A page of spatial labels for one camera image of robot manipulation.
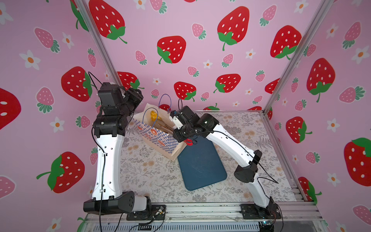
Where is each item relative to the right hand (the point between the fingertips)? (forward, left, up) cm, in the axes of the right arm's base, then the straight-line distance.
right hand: (181, 128), depth 76 cm
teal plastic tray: (-8, -11, -27) cm, 30 cm away
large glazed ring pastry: (+15, +21, -7) cm, 27 cm away
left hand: (+4, +18, +20) cm, 28 cm away
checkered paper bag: (+3, +16, -4) cm, 16 cm away
